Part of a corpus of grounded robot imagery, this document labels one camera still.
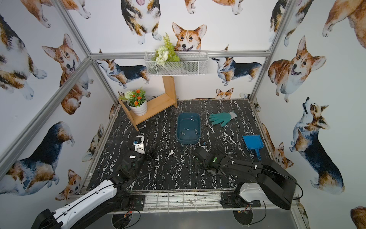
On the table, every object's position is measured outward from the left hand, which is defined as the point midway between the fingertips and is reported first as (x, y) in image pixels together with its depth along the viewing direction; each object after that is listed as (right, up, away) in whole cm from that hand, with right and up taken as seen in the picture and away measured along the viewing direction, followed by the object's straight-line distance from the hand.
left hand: (149, 140), depth 82 cm
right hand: (+28, -11, +4) cm, 31 cm away
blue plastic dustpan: (+66, -4, +14) cm, 68 cm away
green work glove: (+47, +11, +28) cm, 56 cm away
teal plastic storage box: (+22, +5, +22) cm, 31 cm away
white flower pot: (-11, +17, +16) cm, 26 cm away
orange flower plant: (-12, +25, +11) cm, 30 cm away
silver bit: (+17, +1, +19) cm, 26 cm away
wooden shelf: (-4, +22, +28) cm, 35 cm away
